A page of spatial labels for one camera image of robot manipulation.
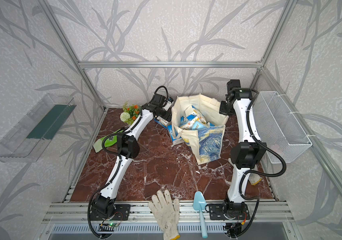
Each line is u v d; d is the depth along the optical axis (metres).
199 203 0.76
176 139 0.95
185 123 0.87
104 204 0.64
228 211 0.67
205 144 0.81
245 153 0.52
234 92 0.59
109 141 0.99
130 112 0.99
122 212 0.72
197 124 0.80
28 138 0.64
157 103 0.86
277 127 0.64
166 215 0.72
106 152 0.94
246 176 0.57
